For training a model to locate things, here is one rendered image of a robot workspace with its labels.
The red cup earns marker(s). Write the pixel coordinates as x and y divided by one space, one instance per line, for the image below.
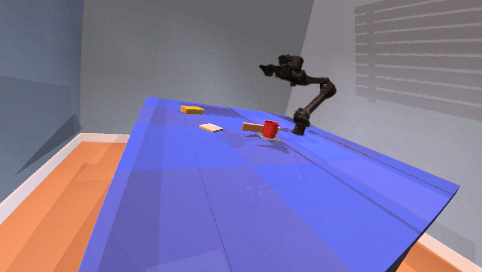
270 129

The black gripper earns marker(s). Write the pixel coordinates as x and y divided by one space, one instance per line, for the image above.
281 71

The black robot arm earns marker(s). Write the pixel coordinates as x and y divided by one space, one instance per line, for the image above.
302 115

